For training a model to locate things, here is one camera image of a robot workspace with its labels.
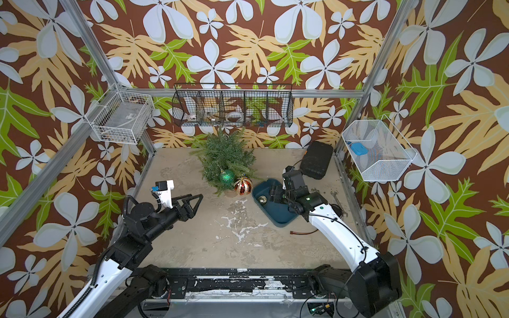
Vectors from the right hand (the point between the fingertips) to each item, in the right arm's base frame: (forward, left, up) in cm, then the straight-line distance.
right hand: (274, 190), depth 82 cm
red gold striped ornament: (-4, +12, +10) cm, 16 cm away
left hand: (-8, +28, +11) cm, 32 cm away
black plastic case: (+34, -29, -18) cm, 48 cm away
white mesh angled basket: (+15, -45, +9) cm, 48 cm away
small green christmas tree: (+9, +22, +15) cm, 27 cm away
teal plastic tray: (-3, -2, -15) cm, 15 cm away
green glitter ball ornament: (-2, +19, +12) cm, 22 cm away
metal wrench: (+9, -34, -17) cm, 39 cm away
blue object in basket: (+15, -37, +9) cm, 41 cm away
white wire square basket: (+27, +67, +18) cm, 74 cm away
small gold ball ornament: (+2, +4, -12) cm, 13 cm away
